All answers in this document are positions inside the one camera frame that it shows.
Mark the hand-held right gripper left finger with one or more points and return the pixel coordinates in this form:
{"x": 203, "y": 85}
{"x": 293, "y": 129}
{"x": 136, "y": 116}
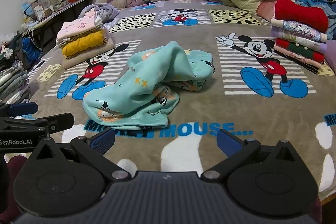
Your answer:
{"x": 102, "y": 141}

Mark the black desk lamp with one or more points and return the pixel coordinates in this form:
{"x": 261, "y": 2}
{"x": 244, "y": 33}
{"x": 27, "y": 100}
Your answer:
{"x": 29, "y": 7}

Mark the red and green folded garment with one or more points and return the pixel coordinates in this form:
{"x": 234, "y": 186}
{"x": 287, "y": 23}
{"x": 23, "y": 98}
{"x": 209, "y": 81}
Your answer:
{"x": 296, "y": 52}

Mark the grey crumpled cloth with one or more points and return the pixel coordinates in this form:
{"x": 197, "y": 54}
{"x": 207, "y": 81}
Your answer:
{"x": 103, "y": 11}

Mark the cartoon mouse printed blanket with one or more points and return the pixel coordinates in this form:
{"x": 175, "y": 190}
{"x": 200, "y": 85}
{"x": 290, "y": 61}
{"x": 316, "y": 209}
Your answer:
{"x": 236, "y": 113}

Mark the light blue bag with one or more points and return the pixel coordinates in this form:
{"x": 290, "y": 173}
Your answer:
{"x": 26, "y": 6}

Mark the teal printed garment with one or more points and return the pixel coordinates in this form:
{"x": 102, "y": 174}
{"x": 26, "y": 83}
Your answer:
{"x": 147, "y": 74}

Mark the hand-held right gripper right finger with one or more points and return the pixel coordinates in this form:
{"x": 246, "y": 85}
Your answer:
{"x": 227, "y": 144}

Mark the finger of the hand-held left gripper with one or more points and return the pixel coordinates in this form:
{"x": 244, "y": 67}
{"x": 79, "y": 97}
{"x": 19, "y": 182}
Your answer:
{"x": 23, "y": 109}
{"x": 52, "y": 123}

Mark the pale pink folded garment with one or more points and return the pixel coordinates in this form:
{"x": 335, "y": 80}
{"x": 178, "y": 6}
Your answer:
{"x": 299, "y": 61}

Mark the lilac cloth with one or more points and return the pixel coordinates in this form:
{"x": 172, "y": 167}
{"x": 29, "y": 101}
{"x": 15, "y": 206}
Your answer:
{"x": 331, "y": 56}

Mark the white sequined folded garment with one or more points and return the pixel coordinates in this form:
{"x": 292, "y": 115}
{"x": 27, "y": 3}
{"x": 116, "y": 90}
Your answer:
{"x": 299, "y": 29}

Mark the red folded sweater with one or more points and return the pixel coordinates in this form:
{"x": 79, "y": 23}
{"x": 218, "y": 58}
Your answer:
{"x": 302, "y": 14}

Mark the dark wooden desk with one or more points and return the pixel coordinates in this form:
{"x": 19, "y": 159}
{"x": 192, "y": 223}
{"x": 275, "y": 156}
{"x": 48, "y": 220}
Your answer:
{"x": 65, "y": 10}

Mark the wooden bed frame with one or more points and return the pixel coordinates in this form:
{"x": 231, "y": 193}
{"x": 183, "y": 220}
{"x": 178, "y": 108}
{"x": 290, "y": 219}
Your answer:
{"x": 328, "y": 204}

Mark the pink pillow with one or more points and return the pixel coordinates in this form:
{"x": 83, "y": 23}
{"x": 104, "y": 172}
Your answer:
{"x": 265, "y": 11}

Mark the person's maroon clothing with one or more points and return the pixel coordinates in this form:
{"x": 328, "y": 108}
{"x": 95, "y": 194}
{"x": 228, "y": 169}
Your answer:
{"x": 15, "y": 169}

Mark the white cartons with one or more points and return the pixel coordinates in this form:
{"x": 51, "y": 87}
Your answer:
{"x": 42, "y": 11}

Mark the yellow folded garment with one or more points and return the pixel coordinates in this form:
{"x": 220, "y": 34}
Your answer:
{"x": 84, "y": 44}

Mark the pile of folded clothes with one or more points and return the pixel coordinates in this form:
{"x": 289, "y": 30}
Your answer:
{"x": 13, "y": 79}

